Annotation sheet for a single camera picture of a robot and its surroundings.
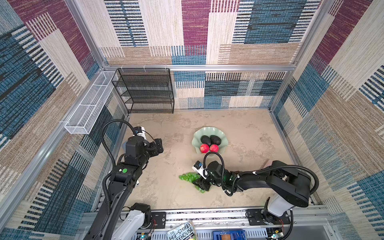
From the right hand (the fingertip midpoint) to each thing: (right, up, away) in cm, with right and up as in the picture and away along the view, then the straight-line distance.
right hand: (196, 180), depth 84 cm
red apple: (+5, +17, +8) cm, 19 cm away
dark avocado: (+6, +21, +13) cm, 26 cm away
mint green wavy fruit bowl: (+9, +27, +18) cm, 33 cm away
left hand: (-21, +24, -11) cm, 34 cm away
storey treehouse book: (-5, -17, -16) cm, 24 cm away
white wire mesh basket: (-53, +33, -14) cm, 64 cm away
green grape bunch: (-3, +3, -3) cm, 5 cm away
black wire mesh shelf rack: (-36, +56, +25) cm, 71 cm away
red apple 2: (+11, +16, +9) cm, 22 cm away
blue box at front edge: (+15, -18, -16) cm, 29 cm away
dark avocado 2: (+12, +21, +12) cm, 27 cm away
